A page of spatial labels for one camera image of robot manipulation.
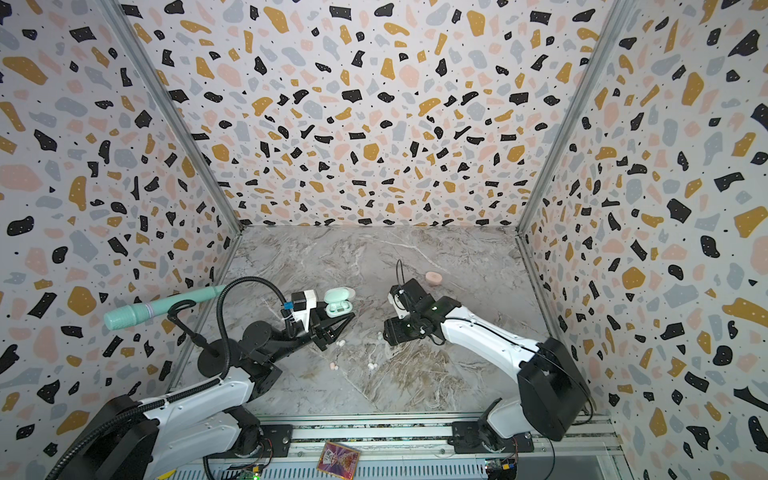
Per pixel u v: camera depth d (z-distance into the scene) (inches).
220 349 33.8
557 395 16.8
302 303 23.8
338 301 27.0
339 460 27.6
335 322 26.0
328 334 25.7
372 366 33.7
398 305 29.3
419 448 29.0
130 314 23.4
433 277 41.9
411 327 27.7
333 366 33.6
